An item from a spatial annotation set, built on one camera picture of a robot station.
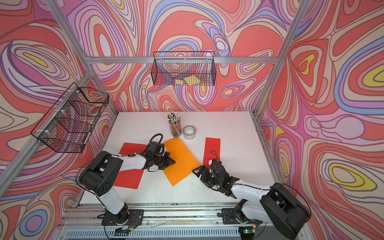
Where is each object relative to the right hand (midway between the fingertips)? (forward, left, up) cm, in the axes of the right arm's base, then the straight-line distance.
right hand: (196, 178), depth 84 cm
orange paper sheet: (+12, +6, -3) cm, 14 cm away
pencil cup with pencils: (+32, +13, +16) cm, 38 cm away
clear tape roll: (+35, +3, -1) cm, 35 cm away
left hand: (+11, +11, -1) cm, 16 cm away
